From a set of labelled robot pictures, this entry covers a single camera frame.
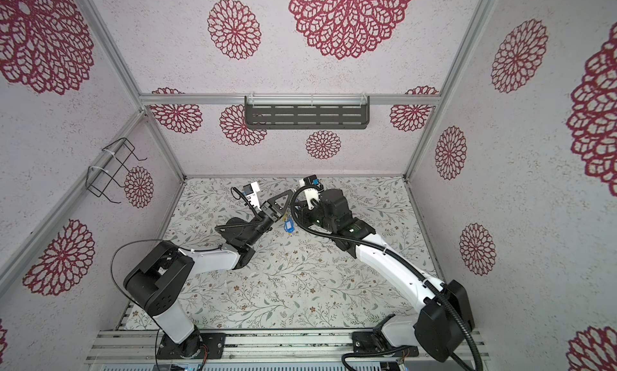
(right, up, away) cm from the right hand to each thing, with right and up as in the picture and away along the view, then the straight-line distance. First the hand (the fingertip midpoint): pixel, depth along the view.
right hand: (292, 201), depth 74 cm
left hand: (0, +2, 0) cm, 2 cm away
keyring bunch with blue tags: (-1, -7, +4) cm, 8 cm away
